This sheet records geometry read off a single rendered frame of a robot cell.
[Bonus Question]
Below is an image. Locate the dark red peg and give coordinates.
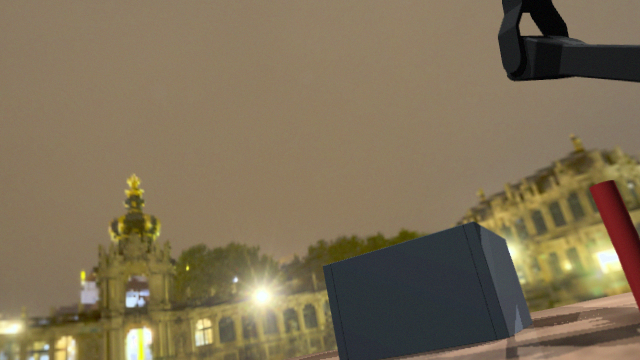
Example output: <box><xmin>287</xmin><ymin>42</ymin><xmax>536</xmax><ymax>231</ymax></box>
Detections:
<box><xmin>589</xmin><ymin>180</ymin><xmax>640</xmax><ymax>311</ymax></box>

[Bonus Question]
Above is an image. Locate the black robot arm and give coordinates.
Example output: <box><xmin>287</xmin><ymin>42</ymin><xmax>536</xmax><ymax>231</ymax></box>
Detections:
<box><xmin>498</xmin><ymin>0</ymin><xmax>640</xmax><ymax>83</ymax></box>

